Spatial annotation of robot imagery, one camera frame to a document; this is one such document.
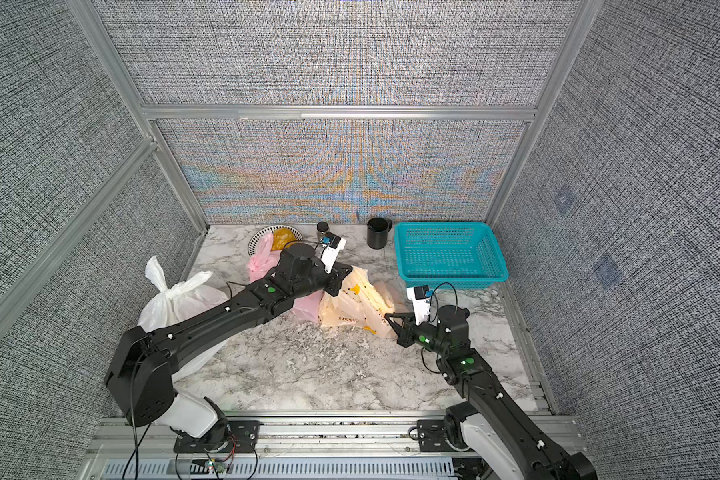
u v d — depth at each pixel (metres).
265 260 0.90
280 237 1.04
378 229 1.10
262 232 1.14
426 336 0.68
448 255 1.11
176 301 0.81
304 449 0.73
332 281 0.70
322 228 1.07
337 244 0.69
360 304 0.81
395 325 0.76
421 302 0.70
